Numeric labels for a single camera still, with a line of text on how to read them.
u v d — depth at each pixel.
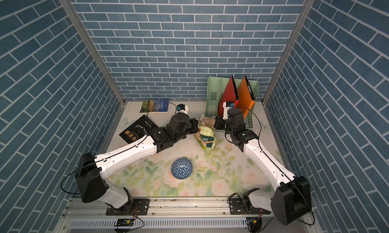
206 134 0.78
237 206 0.74
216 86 1.07
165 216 0.72
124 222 0.72
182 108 0.68
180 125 0.56
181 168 0.86
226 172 0.85
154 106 1.16
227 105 0.70
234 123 0.60
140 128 1.00
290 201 0.39
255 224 0.71
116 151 0.47
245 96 0.84
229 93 1.08
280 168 0.44
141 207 0.74
